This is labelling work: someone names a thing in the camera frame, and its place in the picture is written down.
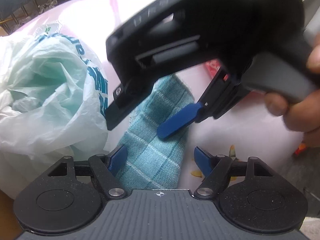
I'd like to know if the pink wet wipes pack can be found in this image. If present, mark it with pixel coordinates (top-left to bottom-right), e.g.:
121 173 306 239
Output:
205 59 224 77

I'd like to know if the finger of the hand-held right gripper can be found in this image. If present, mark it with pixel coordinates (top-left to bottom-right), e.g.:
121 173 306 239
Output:
157 66 250 140
104 76 155 131

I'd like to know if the teal checked cloth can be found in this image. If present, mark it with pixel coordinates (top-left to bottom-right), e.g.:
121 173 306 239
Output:
117 74 194 190

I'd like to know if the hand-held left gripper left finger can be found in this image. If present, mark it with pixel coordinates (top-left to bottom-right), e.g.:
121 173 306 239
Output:
35 145 127 197

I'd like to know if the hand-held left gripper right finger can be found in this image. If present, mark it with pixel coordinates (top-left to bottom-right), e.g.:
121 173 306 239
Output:
194 146 279 198

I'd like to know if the brown cardboard box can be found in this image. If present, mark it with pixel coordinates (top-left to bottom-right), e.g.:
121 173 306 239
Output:
0 190 24 240

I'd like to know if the white plastic bag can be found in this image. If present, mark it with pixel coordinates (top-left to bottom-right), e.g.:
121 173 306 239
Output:
0 21 110 200

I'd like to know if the person's right hand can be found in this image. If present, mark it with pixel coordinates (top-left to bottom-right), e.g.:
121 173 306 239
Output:
264 34 320 153

